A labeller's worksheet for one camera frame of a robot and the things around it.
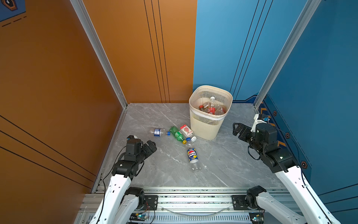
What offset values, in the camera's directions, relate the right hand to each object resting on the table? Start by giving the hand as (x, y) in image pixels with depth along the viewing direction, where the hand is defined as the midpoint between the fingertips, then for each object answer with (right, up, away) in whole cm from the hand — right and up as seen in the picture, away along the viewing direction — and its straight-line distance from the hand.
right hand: (238, 126), depth 71 cm
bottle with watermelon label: (-26, -5, +28) cm, 39 cm away
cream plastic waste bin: (-10, +13, +26) cm, 30 cm away
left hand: (-47, -12, +9) cm, 49 cm away
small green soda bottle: (-31, -8, +23) cm, 40 cm away
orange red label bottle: (-6, +9, +10) cm, 15 cm away
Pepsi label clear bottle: (-22, -19, +14) cm, 32 cm away
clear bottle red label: (-14, +12, +30) cm, 35 cm away
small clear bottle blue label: (-46, -6, +26) cm, 53 cm away
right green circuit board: (+10, -47, 0) cm, 48 cm away
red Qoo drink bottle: (-10, +9, +16) cm, 21 cm away
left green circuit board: (-51, -46, 0) cm, 69 cm away
